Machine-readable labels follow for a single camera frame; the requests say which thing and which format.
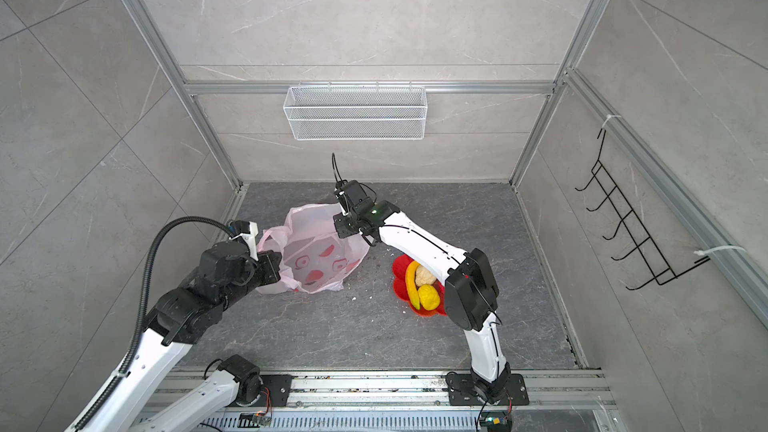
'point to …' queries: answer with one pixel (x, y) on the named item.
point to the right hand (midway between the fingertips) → (343, 220)
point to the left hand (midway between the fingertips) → (281, 248)
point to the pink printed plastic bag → (315, 257)
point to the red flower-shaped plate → (401, 289)
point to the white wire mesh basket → (355, 113)
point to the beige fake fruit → (423, 276)
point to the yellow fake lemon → (429, 297)
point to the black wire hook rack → (614, 201)
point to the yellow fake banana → (411, 284)
